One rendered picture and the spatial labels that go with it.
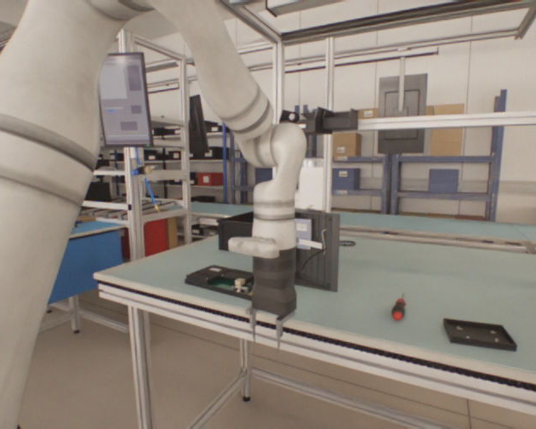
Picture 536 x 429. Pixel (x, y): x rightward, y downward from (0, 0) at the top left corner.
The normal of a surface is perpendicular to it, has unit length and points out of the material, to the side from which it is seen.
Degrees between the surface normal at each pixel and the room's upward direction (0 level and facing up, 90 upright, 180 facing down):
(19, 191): 86
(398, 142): 98
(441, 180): 90
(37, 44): 50
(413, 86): 98
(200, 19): 102
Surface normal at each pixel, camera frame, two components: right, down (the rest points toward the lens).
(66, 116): 0.83, -0.34
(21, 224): 0.77, 0.06
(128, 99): -0.04, 0.33
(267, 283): -0.56, 0.27
